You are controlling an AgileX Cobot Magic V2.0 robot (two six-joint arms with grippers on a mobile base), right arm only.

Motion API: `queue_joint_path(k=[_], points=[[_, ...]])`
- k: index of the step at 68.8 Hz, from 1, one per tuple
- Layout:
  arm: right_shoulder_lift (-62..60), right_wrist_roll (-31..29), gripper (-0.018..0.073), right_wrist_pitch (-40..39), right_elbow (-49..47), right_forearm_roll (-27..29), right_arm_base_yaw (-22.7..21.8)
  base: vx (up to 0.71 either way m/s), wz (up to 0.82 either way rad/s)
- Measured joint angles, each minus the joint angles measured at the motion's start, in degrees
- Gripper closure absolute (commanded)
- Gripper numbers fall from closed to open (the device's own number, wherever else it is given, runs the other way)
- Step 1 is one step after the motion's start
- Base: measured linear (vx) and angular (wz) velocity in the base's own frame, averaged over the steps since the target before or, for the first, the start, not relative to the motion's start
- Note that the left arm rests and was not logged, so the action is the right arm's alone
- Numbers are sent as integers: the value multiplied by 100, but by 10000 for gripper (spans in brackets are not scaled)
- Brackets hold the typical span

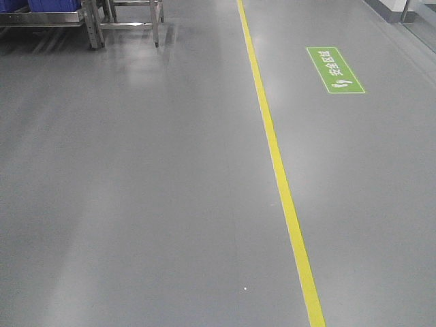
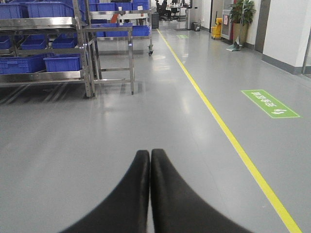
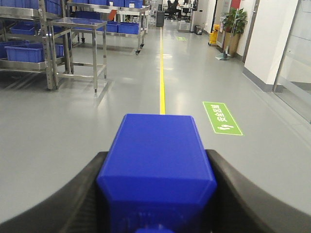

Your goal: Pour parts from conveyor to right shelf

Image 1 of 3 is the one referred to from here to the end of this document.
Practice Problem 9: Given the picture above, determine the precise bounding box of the blue plastic bin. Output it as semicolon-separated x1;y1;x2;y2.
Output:
0;0;31;14
27;0;84;12

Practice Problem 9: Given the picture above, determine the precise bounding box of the steel rack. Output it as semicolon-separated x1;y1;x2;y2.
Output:
0;0;107;51

